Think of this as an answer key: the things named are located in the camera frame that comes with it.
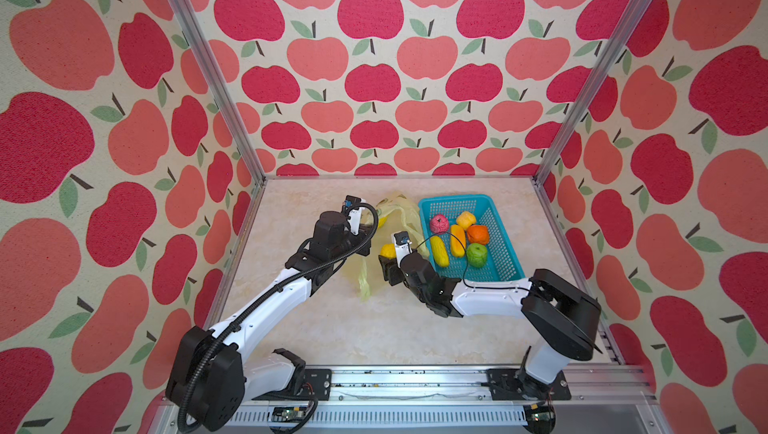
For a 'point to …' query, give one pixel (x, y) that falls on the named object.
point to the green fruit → (477, 255)
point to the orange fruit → (478, 234)
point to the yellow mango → (457, 248)
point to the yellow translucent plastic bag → (395, 214)
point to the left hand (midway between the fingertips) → (378, 229)
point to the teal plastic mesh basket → (502, 261)
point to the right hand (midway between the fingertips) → (394, 252)
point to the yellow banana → (439, 251)
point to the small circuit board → (288, 414)
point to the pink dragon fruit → (439, 224)
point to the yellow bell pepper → (465, 219)
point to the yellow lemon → (388, 251)
